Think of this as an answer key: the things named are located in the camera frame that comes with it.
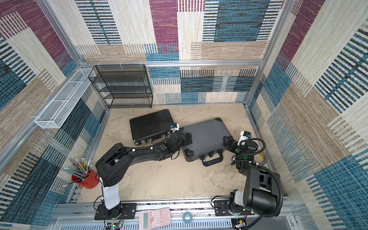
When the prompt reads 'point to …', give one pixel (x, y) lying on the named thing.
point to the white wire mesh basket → (60, 109)
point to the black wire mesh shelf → (122, 86)
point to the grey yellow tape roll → (265, 160)
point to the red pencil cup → (82, 174)
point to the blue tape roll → (187, 217)
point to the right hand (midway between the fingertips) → (229, 141)
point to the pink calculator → (153, 218)
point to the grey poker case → (207, 141)
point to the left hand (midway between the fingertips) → (189, 137)
